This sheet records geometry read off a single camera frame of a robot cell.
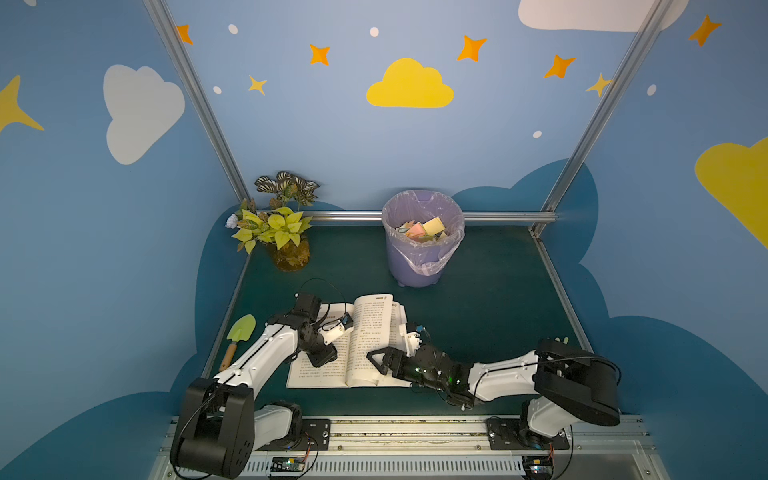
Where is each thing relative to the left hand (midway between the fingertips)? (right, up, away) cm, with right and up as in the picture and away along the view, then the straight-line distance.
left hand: (327, 345), depth 87 cm
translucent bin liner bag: (+29, +43, +10) cm, 53 cm away
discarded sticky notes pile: (+32, +35, +15) cm, 50 cm away
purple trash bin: (+25, +19, +15) cm, 35 cm away
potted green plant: (-15, +36, +1) cm, 39 cm away
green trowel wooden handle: (-27, +3, +4) cm, 28 cm away
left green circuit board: (-7, -25, -15) cm, 30 cm away
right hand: (+15, 0, -9) cm, 18 cm away
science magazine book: (+15, +8, -1) cm, 17 cm away
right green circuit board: (+55, -26, -15) cm, 62 cm away
